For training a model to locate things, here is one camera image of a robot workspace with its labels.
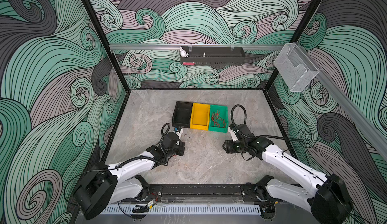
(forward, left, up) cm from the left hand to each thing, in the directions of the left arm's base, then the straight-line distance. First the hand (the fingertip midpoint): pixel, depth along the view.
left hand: (185, 143), depth 85 cm
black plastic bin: (+25, +3, -7) cm, 26 cm away
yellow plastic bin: (+22, -10, -6) cm, 25 cm away
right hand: (-2, -24, +2) cm, 24 cm away
